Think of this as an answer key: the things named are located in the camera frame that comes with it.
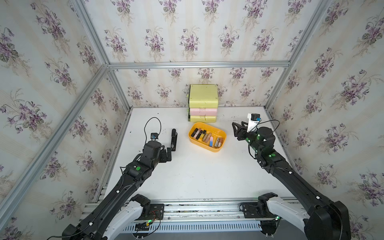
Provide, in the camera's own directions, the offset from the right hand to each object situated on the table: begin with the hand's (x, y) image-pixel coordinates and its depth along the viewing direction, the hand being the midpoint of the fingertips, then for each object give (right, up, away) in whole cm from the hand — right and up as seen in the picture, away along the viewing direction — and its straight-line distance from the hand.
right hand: (239, 123), depth 77 cm
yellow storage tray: (-8, -7, +27) cm, 28 cm away
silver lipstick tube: (-8, -13, +20) cm, 26 cm away
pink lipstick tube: (-21, -7, +26) cm, 34 cm away
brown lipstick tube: (-16, -10, +24) cm, 30 cm away
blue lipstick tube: (-12, -12, +21) cm, 27 cm away
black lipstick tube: (-23, -7, +27) cm, 36 cm away
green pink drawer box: (-18, +13, +18) cm, 28 cm away
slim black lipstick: (-20, -8, +24) cm, 32 cm away
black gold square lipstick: (-17, -9, +24) cm, 31 cm away
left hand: (-40, -14, +1) cm, 42 cm away
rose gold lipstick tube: (-14, -10, +23) cm, 29 cm away
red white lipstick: (-6, -13, +20) cm, 25 cm away
